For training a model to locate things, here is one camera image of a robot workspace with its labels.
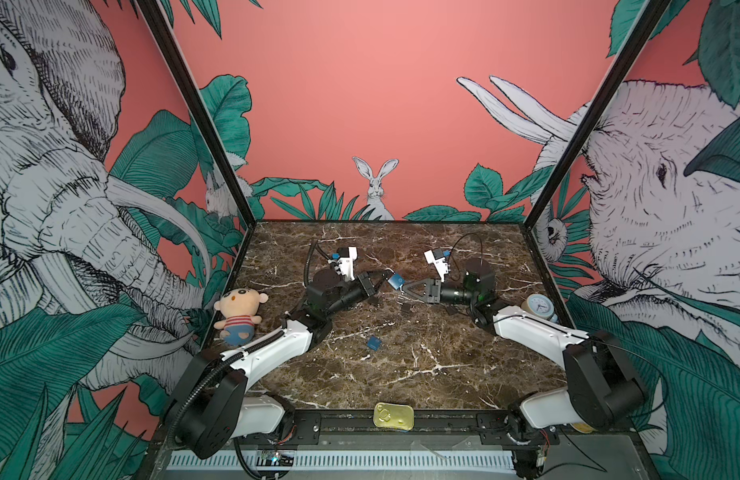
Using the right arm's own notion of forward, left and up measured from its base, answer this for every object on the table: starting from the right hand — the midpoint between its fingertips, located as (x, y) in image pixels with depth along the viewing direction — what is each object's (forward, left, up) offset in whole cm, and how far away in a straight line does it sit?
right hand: (404, 292), depth 75 cm
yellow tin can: (-25, +2, -18) cm, 31 cm away
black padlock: (+8, -2, -22) cm, 24 cm away
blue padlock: (+3, +2, 0) cm, 4 cm away
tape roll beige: (-27, -45, -21) cm, 57 cm away
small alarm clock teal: (+6, -44, -19) cm, 49 cm away
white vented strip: (-34, +13, -22) cm, 42 cm away
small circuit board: (-33, +31, -21) cm, 50 cm away
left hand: (+4, +4, +4) cm, 7 cm away
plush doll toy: (+3, +49, -15) cm, 51 cm away
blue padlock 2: (-5, +8, -21) cm, 23 cm away
